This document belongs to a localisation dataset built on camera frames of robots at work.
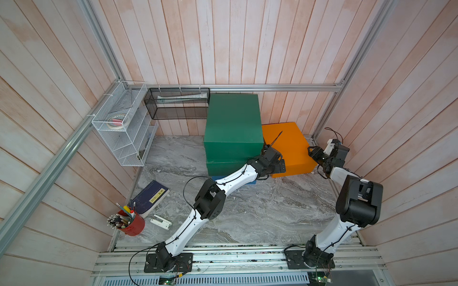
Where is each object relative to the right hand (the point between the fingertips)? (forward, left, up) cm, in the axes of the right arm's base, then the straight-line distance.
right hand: (310, 147), depth 97 cm
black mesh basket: (+24, +76, +13) cm, 81 cm away
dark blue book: (-27, +86, -10) cm, 91 cm away
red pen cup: (-41, +89, -2) cm, 98 cm away
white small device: (-39, +77, -10) cm, 87 cm away
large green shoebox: (-18, +48, +4) cm, 51 cm away
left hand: (-12, +19, -4) cm, 23 cm away
